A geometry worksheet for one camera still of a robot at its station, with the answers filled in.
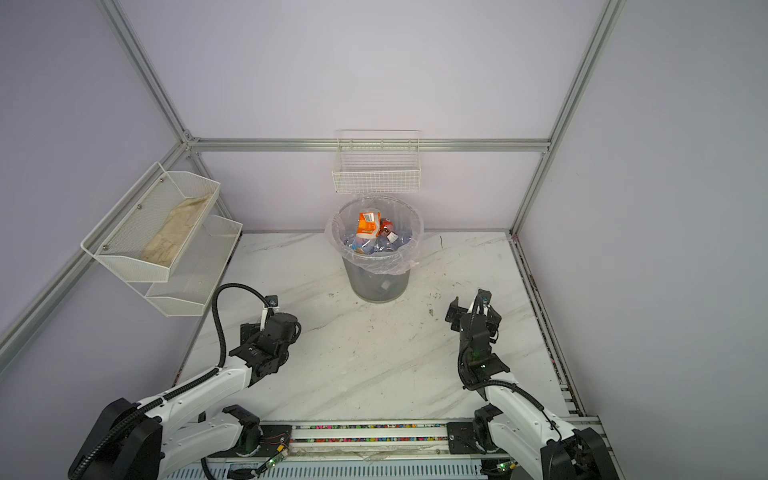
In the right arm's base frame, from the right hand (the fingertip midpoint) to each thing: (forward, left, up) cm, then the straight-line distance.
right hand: (471, 301), depth 84 cm
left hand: (-6, +60, -4) cm, 60 cm away
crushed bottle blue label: (+14, +28, +9) cm, 33 cm away
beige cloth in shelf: (+5, +82, +18) cm, 84 cm away
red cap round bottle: (+17, +25, +13) cm, 33 cm away
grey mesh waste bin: (+8, +27, 0) cm, 28 cm away
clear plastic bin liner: (+19, +37, +14) cm, 44 cm away
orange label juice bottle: (+16, +30, +16) cm, 37 cm away
